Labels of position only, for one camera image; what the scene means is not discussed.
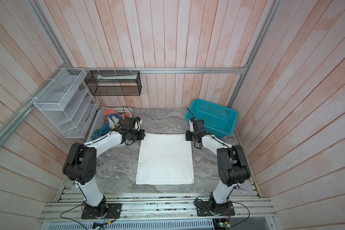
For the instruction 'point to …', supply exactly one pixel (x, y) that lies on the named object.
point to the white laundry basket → (98, 123)
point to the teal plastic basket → (218, 120)
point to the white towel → (165, 158)
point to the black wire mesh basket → (114, 83)
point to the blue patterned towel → (106, 129)
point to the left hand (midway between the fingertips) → (145, 137)
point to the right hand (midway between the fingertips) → (188, 133)
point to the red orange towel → (106, 111)
